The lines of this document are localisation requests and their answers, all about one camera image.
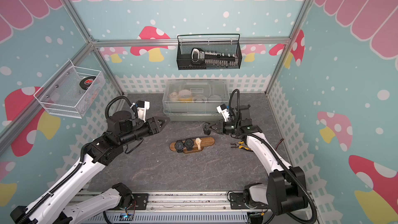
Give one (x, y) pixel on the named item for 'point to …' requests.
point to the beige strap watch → (198, 141)
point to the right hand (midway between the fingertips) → (208, 127)
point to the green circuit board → (126, 216)
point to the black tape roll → (85, 82)
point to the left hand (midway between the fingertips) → (168, 123)
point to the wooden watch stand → (205, 141)
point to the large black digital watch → (189, 143)
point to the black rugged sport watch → (179, 146)
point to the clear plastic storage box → (192, 100)
